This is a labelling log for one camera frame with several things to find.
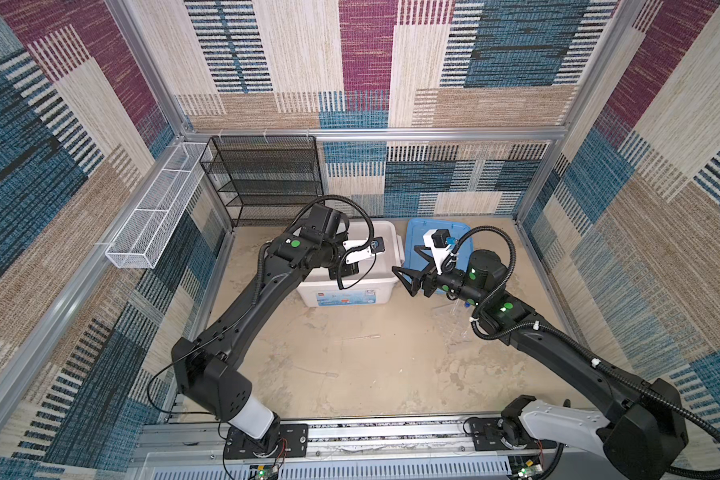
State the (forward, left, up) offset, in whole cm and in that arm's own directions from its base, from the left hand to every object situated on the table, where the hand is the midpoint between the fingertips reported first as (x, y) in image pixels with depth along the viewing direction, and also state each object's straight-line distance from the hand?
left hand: (356, 247), depth 77 cm
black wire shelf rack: (+40, +33, -10) cm, 53 cm away
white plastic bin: (-3, -5, -13) cm, 14 cm away
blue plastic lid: (+32, -24, -27) cm, 48 cm away
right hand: (-6, -12, +2) cm, 13 cm away
